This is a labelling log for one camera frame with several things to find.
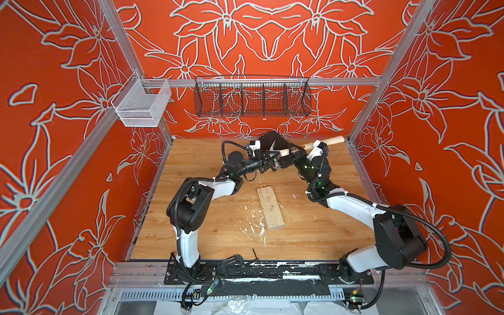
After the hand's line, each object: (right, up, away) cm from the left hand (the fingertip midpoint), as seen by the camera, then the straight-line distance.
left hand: (280, 155), depth 77 cm
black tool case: (-2, +9, +39) cm, 40 cm away
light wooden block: (-2, -27, +7) cm, 28 cm away
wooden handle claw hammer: (+11, +4, +2) cm, 11 cm away
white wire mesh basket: (-66, +26, +16) cm, 72 cm away
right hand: (+4, +5, +3) cm, 7 cm away
